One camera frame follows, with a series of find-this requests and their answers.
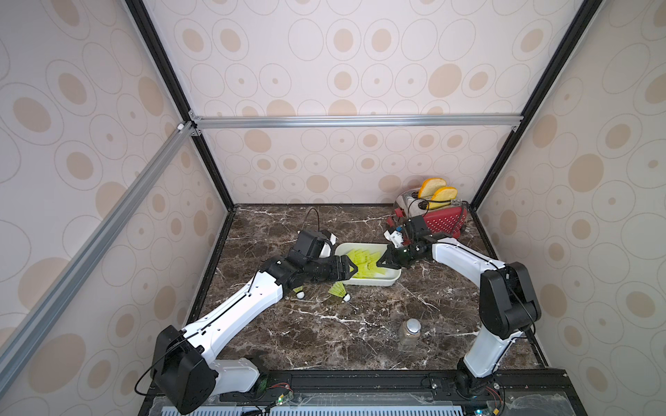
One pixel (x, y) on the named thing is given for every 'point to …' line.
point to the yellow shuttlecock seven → (368, 275)
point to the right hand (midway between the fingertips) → (375, 266)
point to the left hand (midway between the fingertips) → (355, 271)
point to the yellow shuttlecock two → (364, 261)
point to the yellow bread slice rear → (429, 187)
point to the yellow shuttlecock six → (338, 289)
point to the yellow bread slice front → (442, 194)
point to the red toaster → (450, 218)
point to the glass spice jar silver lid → (408, 334)
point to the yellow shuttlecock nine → (299, 292)
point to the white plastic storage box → (391, 276)
